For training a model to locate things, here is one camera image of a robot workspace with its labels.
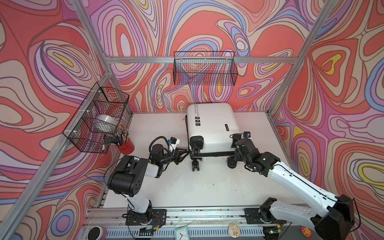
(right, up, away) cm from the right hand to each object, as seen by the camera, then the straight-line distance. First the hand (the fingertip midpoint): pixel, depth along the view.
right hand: (241, 153), depth 81 cm
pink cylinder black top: (-69, -33, -15) cm, 78 cm away
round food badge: (-7, -35, -10) cm, 37 cm away
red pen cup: (-67, +3, +8) cm, 67 cm away
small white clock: (-32, -35, -13) cm, 49 cm away
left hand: (-29, -1, +6) cm, 30 cm away
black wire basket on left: (-78, +29, 0) cm, 83 cm away
